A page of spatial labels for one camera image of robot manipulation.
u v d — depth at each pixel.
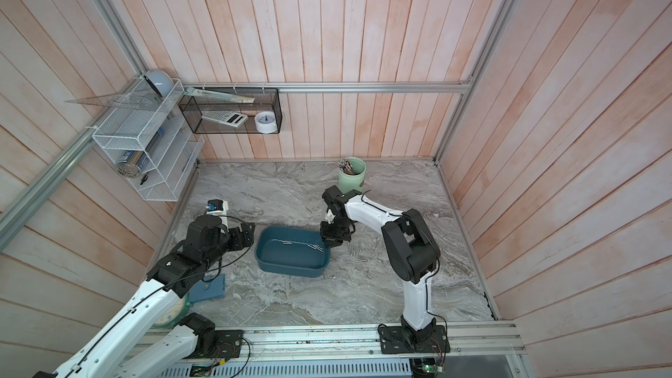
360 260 0.90
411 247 0.51
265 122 0.95
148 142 0.74
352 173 0.97
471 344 0.74
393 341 0.73
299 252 0.93
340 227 0.80
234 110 1.02
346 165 0.95
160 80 0.84
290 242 0.93
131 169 0.77
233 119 0.98
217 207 0.66
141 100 0.86
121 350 0.43
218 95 0.91
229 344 0.73
